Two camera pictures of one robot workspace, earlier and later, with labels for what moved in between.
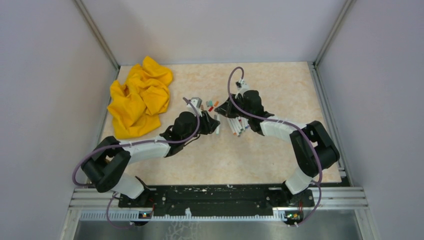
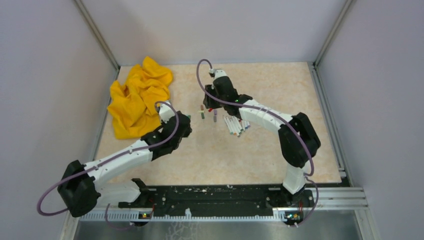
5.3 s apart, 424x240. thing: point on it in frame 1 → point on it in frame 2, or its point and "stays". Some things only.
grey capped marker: (235, 127) stays
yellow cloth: (135, 106) stays
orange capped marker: (233, 130) stays
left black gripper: (209, 124) → (189, 130)
